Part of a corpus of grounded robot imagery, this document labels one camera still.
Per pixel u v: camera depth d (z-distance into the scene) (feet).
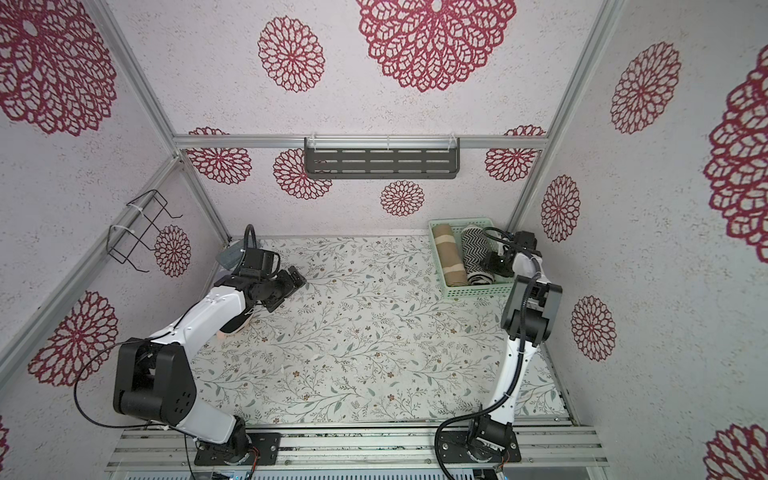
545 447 2.49
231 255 3.69
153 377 1.61
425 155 3.11
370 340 3.04
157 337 1.51
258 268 2.28
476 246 3.58
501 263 3.10
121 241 2.38
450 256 3.50
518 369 2.05
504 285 3.29
